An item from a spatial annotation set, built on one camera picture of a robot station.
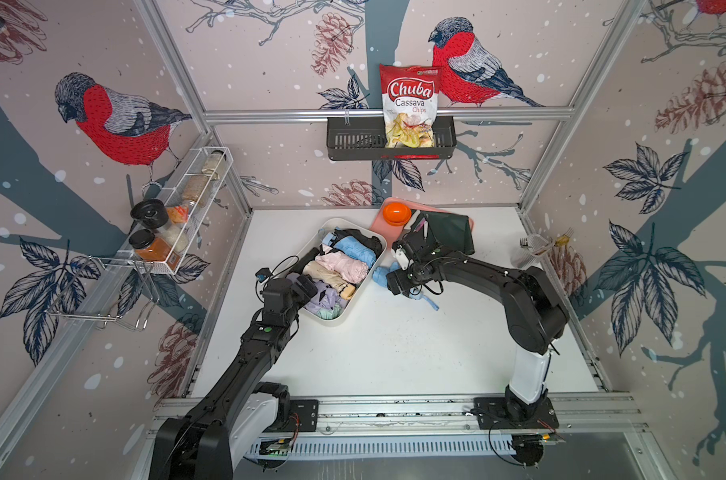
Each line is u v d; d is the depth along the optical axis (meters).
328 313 0.85
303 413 0.73
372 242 1.03
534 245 0.98
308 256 1.00
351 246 0.95
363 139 1.07
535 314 0.53
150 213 0.62
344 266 0.92
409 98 0.83
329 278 0.90
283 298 0.64
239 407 0.47
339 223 1.08
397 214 1.15
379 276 0.95
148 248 0.60
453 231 1.13
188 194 0.76
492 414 0.73
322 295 0.83
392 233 1.04
